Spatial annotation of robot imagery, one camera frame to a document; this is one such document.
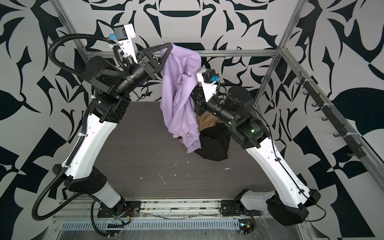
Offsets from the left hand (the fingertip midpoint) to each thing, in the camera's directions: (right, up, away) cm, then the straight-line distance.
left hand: (169, 37), depth 39 cm
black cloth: (+19, -35, +49) cm, 63 cm away
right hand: (+5, -10, +11) cm, 16 cm away
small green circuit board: (+31, -72, +32) cm, 84 cm away
